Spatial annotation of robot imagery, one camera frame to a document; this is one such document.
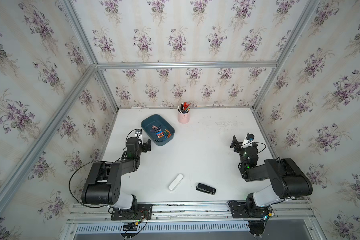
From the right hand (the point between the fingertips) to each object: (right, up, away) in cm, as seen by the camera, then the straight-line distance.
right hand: (244, 138), depth 90 cm
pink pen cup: (-37, +12, +15) cm, 42 cm away
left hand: (-63, -1, +4) cm, 63 cm away
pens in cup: (-36, +20, +18) cm, 45 cm away
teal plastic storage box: (-54, +3, +15) cm, 56 cm away
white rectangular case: (-41, -23, -10) cm, 48 cm away
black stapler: (-25, -26, -11) cm, 38 cm away
